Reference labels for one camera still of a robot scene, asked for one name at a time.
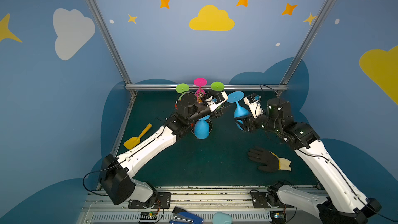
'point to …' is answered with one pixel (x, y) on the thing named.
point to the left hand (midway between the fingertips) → (224, 93)
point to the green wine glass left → (181, 88)
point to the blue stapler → (182, 216)
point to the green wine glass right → (217, 86)
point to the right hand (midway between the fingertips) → (243, 113)
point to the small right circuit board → (277, 215)
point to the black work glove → (271, 163)
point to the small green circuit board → (148, 215)
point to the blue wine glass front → (202, 127)
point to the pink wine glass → (200, 82)
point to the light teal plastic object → (220, 218)
